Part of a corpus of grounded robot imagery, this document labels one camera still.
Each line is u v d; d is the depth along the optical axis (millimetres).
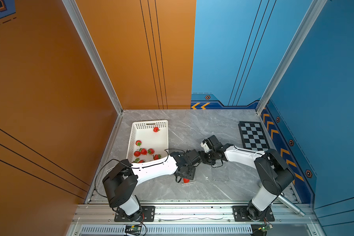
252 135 996
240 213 725
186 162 625
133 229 719
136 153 940
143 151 940
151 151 940
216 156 696
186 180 826
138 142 975
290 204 741
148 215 739
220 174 874
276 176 463
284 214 751
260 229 697
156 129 1054
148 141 1050
